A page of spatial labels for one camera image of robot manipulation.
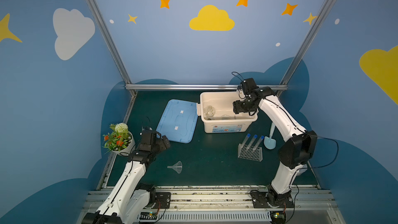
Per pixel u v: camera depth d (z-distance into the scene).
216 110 1.07
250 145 0.88
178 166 0.86
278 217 0.73
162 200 0.74
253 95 0.61
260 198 0.75
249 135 0.80
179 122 1.05
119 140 0.78
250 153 0.88
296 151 0.48
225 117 1.05
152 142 0.64
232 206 0.73
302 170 0.78
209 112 1.05
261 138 0.80
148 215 0.73
